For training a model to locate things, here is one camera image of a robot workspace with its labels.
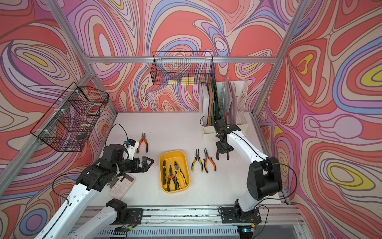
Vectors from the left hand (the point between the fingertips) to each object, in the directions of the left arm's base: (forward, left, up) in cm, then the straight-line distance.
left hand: (148, 161), depth 72 cm
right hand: (+10, -43, -9) cm, 45 cm away
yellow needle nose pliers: (+13, -25, -19) cm, 34 cm away
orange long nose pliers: (+11, -34, -19) cm, 40 cm away
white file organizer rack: (+47, -43, 0) cm, 64 cm away
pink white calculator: (-6, +18, -19) cm, 26 cm away
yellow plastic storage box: (+12, -15, -18) cm, 26 cm away
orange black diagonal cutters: (0, -9, -18) cm, 21 cm away
